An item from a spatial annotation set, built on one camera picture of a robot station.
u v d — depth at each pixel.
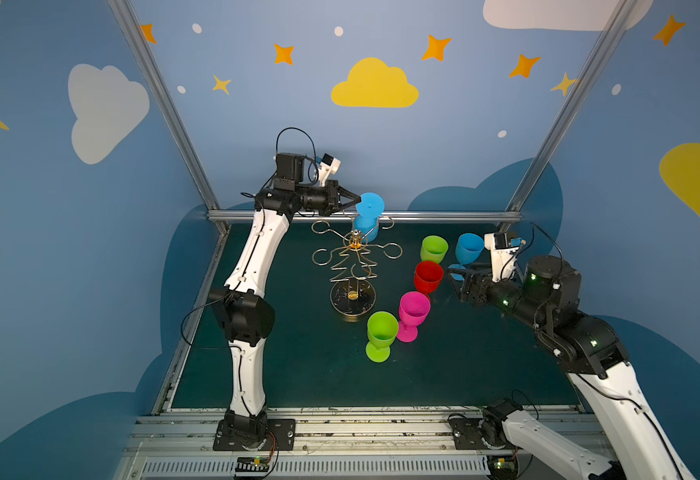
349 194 0.75
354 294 0.98
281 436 0.74
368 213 0.75
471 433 0.74
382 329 0.83
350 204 0.74
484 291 0.54
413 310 0.87
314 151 0.70
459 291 0.56
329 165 0.73
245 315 0.54
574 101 0.84
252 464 0.73
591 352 0.40
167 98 0.84
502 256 0.54
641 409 0.38
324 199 0.70
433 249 0.98
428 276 0.87
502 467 0.73
